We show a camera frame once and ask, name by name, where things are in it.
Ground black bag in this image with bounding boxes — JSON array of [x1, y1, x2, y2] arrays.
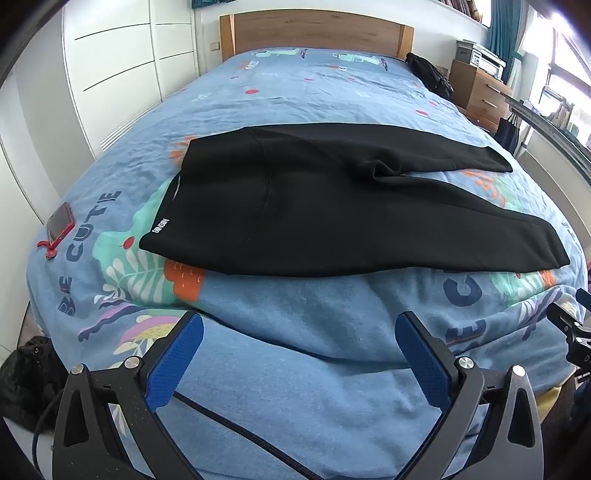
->
[[405, 52, 455, 100]]

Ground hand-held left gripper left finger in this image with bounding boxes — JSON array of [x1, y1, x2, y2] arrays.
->
[[52, 310, 206, 480]]

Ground yellow cloth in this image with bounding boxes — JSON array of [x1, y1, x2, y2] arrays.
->
[[538, 385, 566, 425]]

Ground phone in red case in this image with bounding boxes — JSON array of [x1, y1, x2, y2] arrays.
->
[[38, 202, 75, 262]]

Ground dark blue paper bag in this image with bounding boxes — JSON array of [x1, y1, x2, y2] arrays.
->
[[496, 115, 522, 151]]

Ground dark metal rail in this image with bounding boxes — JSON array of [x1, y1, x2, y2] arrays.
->
[[505, 97, 591, 160]]

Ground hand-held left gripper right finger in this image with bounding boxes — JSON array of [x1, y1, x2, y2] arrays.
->
[[394, 310, 546, 480]]

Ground teal curtain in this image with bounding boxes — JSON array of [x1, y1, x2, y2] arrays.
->
[[487, 0, 525, 86]]

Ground wooden headboard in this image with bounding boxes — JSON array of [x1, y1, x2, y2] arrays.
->
[[219, 10, 415, 63]]

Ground white wardrobe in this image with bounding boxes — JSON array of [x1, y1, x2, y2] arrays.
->
[[0, 0, 201, 222]]

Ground shelf with books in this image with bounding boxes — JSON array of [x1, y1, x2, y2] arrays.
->
[[438, 0, 485, 21]]

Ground blue printed bed blanket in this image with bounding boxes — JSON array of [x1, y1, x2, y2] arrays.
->
[[25, 46, 591, 480]]

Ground dark cloth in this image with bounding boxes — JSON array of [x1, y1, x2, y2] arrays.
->
[[0, 336, 70, 432]]

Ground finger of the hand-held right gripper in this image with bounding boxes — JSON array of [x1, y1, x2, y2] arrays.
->
[[547, 288, 591, 370]]

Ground window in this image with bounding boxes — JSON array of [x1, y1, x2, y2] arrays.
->
[[522, 14, 591, 148]]

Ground white printer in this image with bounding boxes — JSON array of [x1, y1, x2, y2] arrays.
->
[[456, 40, 506, 77]]

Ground black pants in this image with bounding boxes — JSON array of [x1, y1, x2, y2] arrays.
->
[[139, 124, 571, 278]]

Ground wooden dresser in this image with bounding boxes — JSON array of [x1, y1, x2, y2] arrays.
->
[[449, 59, 514, 134]]

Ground black cable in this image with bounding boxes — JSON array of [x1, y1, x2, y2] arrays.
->
[[173, 392, 319, 480]]

